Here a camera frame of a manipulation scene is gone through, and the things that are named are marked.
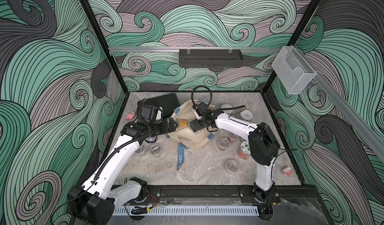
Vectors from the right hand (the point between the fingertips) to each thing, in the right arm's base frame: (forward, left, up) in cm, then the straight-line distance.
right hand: (197, 123), depth 92 cm
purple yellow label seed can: (-23, +20, +24) cm, 39 cm away
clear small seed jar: (-26, -18, -3) cm, 31 cm away
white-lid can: (+14, -20, +1) cm, 24 cm away
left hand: (-10, +14, +15) cm, 23 cm away
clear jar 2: (-17, +24, -2) cm, 29 cm away
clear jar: (-17, +32, -1) cm, 36 cm away
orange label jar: (+1, +10, -1) cm, 10 cm away
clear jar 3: (-13, -15, -2) cm, 20 cm away
